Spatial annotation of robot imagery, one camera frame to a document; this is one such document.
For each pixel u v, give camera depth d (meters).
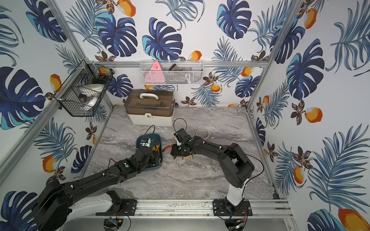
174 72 0.92
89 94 0.81
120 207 0.68
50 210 0.40
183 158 0.92
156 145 0.96
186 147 0.66
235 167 0.47
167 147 0.97
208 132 1.03
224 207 0.73
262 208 0.76
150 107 0.92
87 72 0.91
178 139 0.74
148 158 0.65
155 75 0.90
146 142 0.73
